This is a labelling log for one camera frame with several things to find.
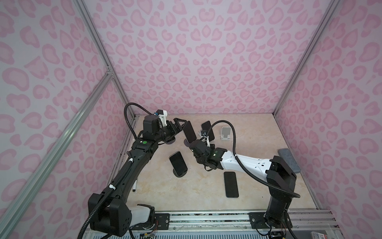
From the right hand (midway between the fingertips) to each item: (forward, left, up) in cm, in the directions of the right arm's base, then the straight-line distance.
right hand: (201, 146), depth 87 cm
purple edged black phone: (-17, -17, -11) cm, 27 cm away
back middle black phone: (+12, +8, -2) cm, 14 cm away
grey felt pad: (+1, -54, -11) cm, 55 cm away
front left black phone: (-10, +12, 0) cm, 16 cm away
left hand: (+3, +8, +17) cm, 19 cm away
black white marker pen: (-21, +37, -11) cm, 44 cm away
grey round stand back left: (+9, +21, -10) cm, 25 cm away
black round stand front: (-14, +13, -8) cm, 21 cm away
